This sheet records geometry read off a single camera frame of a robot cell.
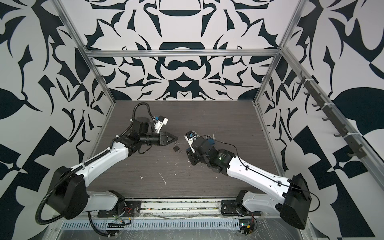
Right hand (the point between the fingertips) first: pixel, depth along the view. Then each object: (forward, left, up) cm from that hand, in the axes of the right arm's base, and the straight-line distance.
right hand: (189, 149), depth 76 cm
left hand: (+5, +6, +4) cm, 9 cm away
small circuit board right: (-31, -26, -18) cm, 44 cm away
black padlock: (+9, +9, -16) cm, 21 cm away
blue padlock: (-2, -10, +11) cm, 15 cm away
